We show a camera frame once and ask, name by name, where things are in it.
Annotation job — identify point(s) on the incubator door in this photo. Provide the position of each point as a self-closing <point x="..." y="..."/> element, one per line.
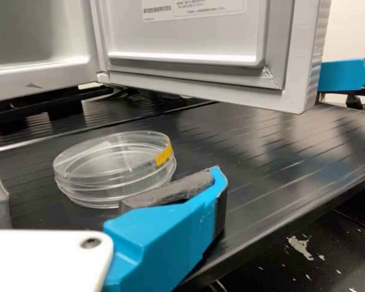
<point x="200" y="36"/>

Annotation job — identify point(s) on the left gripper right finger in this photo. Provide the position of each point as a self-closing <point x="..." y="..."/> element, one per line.
<point x="158" y="243"/>

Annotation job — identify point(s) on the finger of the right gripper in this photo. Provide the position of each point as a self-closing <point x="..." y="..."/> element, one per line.
<point x="340" y="76"/>

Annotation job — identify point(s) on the white incubator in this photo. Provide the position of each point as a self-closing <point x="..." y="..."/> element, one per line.
<point x="33" y="45"/>

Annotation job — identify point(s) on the black tray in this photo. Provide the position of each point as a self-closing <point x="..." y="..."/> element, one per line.
<point x="322" y="267"/>

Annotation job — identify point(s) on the petri dish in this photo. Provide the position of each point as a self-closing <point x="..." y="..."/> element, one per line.
<point x="109" y="170"/>

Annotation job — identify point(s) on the black platform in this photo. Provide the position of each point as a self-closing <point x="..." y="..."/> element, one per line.
<point x="24" y="117"/>
<point x="276" y="158"/>

